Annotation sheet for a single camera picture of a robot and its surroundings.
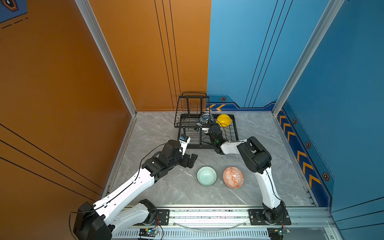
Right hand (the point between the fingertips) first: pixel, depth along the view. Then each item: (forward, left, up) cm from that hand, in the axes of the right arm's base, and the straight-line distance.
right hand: (210, 117), depth 100 cm
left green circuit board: (-62, +33, -14) cm, 72 cm away
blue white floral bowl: (+7, +3, -7) cm, 10 cm away
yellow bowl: (+5, -11, -8) cm, 14 cm away
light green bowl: (-35, +4, -12) cm, 38 cm away
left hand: (-29, +13, +5) cm, 32 cm away
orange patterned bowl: (-37, -11, -11) cm, 40 cm away
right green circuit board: (-62, -28, -15) cm, 70 cm away
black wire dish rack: (+1, +12, -2) cm, 12 cm away
